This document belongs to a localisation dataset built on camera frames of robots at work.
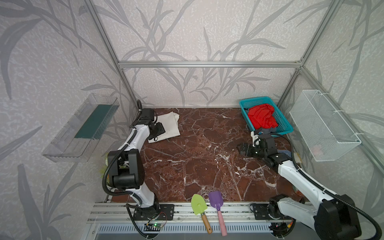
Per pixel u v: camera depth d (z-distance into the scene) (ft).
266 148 2.11
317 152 2.39
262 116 3.32
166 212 2.38
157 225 2.32
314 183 1.51
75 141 2.10
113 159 1.43
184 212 2.48
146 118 2.37
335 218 1.28
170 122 3.56
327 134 2.07
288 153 3.13
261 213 2.40
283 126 3.35
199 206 2.47
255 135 2.50
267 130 3.24
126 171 1.50
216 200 2.47
